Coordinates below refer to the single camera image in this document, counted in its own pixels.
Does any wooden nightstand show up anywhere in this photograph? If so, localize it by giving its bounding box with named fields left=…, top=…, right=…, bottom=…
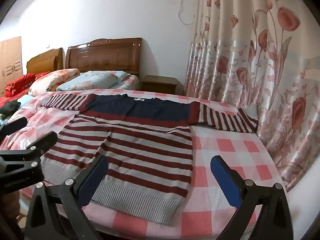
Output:
left=142, top=75, right=179, bottom=96

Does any person's left forearm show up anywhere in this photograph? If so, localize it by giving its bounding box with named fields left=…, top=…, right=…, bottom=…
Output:
left=0, top=192, right=20, bottom=220

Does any white air conditioner cable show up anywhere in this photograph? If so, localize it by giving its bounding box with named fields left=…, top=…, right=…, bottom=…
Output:
left=178, top=0, right=195, bottom=25

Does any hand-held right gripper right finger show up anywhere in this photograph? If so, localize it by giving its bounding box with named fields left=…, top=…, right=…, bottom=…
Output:
left=210, top=155, right=293, bottom=240

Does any red blanket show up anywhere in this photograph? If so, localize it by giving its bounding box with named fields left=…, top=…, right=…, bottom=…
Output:
left=4, top=71, right=50, bottom=98

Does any small wooden headboard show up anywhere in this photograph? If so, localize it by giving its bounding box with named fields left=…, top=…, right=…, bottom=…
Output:
left=26, top=47, right=64, bottom=75

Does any pink floral curtain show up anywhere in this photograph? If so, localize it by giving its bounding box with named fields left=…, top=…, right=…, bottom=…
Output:
left=184, top=0, right=320, bottom=193

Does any dark green cloth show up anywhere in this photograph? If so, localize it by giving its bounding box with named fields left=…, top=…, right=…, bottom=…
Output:
left=0, top=100, right=22, bottom=117

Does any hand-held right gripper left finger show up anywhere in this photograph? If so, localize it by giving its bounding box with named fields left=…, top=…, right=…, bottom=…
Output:
left=24, top=154, right=109, bottom=240

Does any red and white striped sweater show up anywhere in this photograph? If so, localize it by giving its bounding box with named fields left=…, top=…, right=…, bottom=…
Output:
left=40, top=94, right=259, bottom=227

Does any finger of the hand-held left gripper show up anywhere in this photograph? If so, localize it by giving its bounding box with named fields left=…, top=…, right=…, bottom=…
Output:
left=26, top=131, right=58, bottom=156
left=0, top=117, right=28, bottom=142

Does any light blue floral pillow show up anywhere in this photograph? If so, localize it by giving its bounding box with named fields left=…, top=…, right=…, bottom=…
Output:
left=55, top=70, right=130, bottom=92

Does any orange floral pillow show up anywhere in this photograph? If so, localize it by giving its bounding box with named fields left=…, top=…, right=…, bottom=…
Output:
left=28, top=68, right=81, bottom=97

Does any large wooden headboard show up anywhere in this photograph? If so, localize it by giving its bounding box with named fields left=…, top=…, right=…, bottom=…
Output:
left=65, top=38, right=142, bottom=77

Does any pink checked bed sheet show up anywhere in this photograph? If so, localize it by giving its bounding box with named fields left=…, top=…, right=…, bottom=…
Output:
left=0, top=89, right=288, bottom=240

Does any cardboard sheet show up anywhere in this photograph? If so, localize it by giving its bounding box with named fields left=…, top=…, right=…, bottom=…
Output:
left=0, top=36, right=23, bottom=95

